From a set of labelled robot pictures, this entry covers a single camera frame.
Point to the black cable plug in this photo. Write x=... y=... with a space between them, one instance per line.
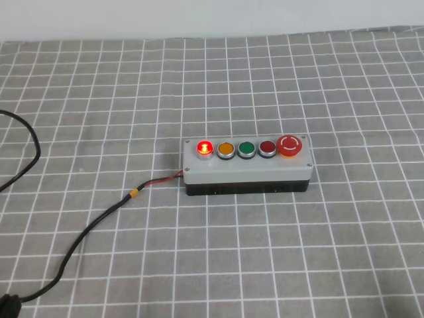
x=10 y=306

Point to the red push button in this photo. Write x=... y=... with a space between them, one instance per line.
x=267 y=149

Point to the lit red indicator lamp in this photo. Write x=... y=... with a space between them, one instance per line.
x=205 y=150

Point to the green push button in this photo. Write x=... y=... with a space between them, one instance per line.
x=246 y=150

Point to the grey black button box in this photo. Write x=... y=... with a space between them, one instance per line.
x=279 y=174

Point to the yellow push button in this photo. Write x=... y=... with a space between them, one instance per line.
x=226 y=151

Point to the red emergency stop button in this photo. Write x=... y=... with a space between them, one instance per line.
x=289 y=145

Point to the grey checked tablecloth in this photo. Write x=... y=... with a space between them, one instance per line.
x=112 y=114

